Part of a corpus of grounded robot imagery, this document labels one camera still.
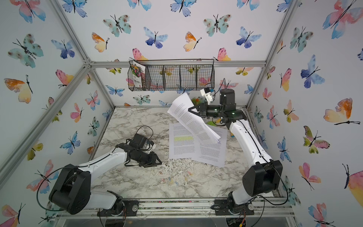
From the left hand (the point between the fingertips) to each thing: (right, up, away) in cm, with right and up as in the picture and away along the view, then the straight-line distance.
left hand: (160, 163), depth 83 cm
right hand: (+17, +30, -15) cm, 38 cm away
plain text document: (+12, +31, -11) cm, 35 cm away
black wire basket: (+8, +56, +15) cm, 59 cm away
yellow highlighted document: (+12, +9, +15) cm, 22 cm away
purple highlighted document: (+33, +4, +11) cm, 35 cm away
